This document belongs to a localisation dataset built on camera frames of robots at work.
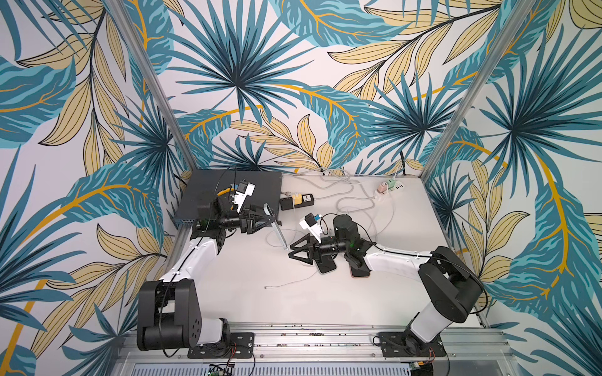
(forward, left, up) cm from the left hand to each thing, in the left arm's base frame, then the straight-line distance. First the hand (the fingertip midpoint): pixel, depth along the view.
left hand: (271, 218), depth 72 cm
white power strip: (+36, -56, -23) cm, 70 cm away
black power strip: (+25, -3, -24) cm, 35 cm away
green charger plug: (+34, -50, -19) cm, 64 cm away
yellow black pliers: (+4, +11, +9) cm, 15 cm away
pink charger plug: (+31, -46, -19) cm, 58 cm away
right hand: (-12, -3, -9) cm, 16 cm away
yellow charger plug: (+24, -8, -21) cm, 33 cm away
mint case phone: (-3, -19, -25) cm, 32 cm away
